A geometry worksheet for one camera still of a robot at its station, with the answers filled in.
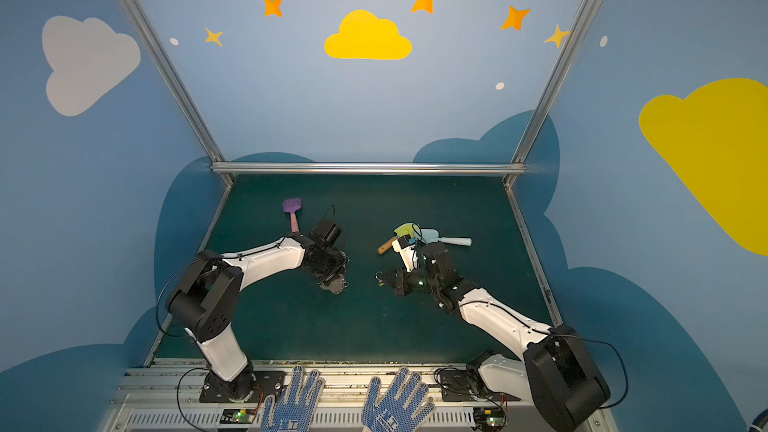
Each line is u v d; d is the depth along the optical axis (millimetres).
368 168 1147
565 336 433
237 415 712
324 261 795
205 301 476
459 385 749
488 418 717
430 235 1044
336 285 931
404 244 749
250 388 720
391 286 803
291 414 703
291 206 1111
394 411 713
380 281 817
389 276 794
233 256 530
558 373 415
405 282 730
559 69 883
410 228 1046
